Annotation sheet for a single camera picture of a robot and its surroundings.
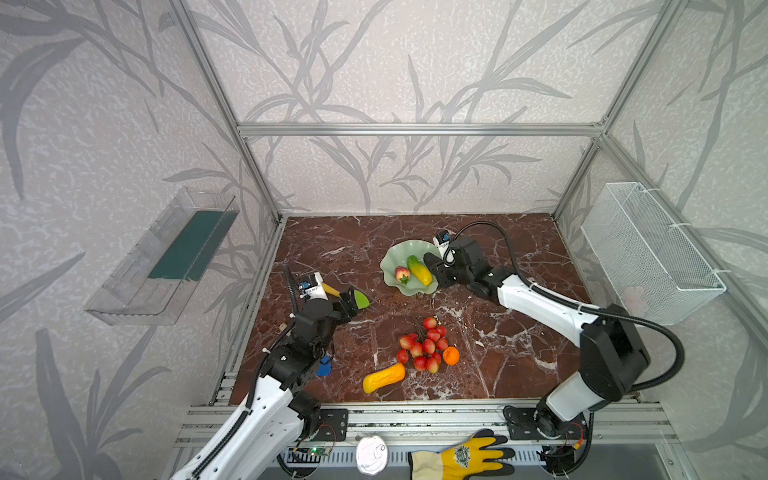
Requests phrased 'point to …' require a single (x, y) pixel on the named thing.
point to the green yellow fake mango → (419, 271)
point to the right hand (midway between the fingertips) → (438, 255)
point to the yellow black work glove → (473, 459)
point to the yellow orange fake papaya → (379, 378)
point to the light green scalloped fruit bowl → (397, 256)
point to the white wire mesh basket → (651, 266)
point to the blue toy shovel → (325, 366)
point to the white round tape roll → (371, 455)
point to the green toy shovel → (361, 301)
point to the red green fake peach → (402, 274)
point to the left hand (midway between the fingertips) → (347, 283)
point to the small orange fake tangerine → (451, 355)
